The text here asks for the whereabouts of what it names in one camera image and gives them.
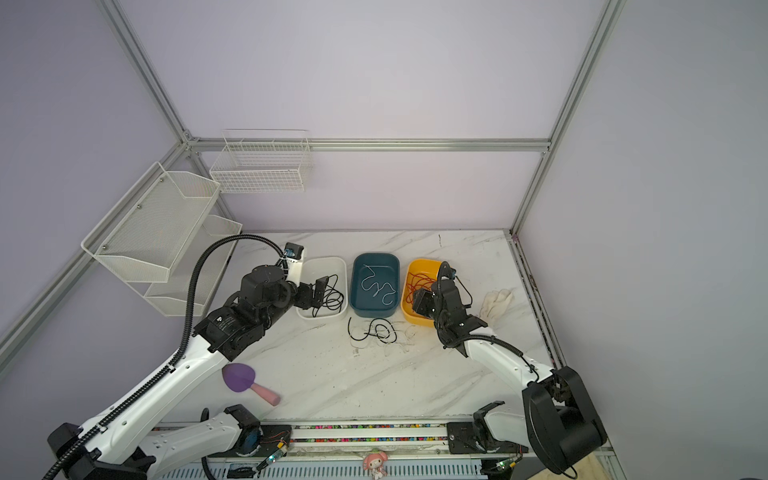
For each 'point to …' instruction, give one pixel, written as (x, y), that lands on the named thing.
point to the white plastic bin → (336, 269)
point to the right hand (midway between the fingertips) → (417, 293)
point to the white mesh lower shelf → (171, 297)
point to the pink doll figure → (375, 464)
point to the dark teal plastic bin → (374, 288)
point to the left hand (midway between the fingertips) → (307, 275)
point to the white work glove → (493, 304)
